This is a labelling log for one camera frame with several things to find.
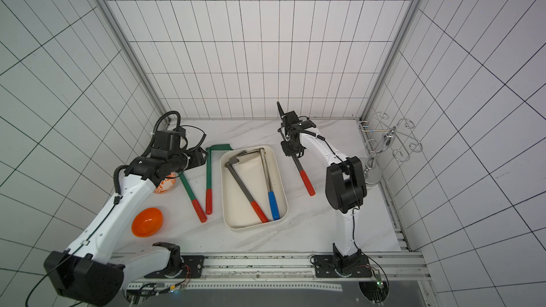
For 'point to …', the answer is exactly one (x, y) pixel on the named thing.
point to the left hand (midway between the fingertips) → (200, 160)
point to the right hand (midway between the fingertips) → (294, 145)
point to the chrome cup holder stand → (398, 137)
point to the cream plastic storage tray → (239, 212)
